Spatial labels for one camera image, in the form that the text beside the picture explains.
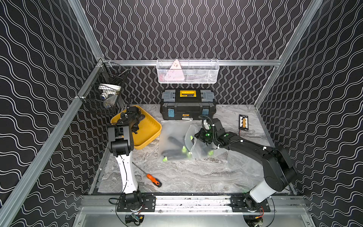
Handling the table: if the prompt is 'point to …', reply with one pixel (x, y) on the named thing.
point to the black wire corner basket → (107, 73)
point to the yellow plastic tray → (149, 127)
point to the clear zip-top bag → (172, 145)
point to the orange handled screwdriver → (155, 181)
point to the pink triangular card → (175, 73)
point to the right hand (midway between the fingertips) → (194, 134)
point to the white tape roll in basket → (106, 90)
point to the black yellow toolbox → (187, 104)
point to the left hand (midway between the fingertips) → (126, 129)
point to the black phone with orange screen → (243, 122)
